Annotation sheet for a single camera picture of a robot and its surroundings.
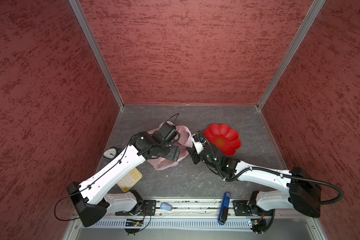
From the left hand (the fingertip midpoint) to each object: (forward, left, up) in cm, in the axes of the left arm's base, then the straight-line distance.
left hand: (169, 154), depth 71 cm
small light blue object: (-19, +2, -20) cm, 28 cm away
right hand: (+5, -9, -5) cm, 11 cm away
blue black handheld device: (-21, -27, -18) cm, 39 cm away
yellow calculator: (-7, +23, -19) cm, 31 cm away
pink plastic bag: (+6, -8, +2) cm, 10 cm away
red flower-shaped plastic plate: (+23, -35, -21) cm, 47 cm away
